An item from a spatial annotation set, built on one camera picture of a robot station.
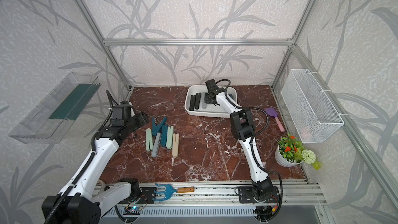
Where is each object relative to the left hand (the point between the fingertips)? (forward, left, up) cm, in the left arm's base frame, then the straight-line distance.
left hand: (144, 116), depth 81 cm
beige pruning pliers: (-7, -15, -17) cm, 24 cm away
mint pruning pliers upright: (-4, -11, -17) cm, 21 cm away
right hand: (+26, -34, -14) cm, 45 cm away
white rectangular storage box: (+17, -36, -17) cm, 43 cm away
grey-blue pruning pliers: (+21, -31, -17) cm, 41 cm away
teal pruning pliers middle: (-2, -7, -17) cm, 19 cm away
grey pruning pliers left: (-13, -4, -17) cm, 21 cm away
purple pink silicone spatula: (+16, -79, -18) cm, 83 cm away
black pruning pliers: (+23, -22, -17) cm, 36 cm away
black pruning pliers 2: (+28, -26, -17) cm, 42 cm away
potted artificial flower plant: (-18, -72, -3) cm, 75 cm away
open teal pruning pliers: (+3, -1, -18) cm, 19 cm away
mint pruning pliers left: (-5, +1, -18) cm, 18 cm away
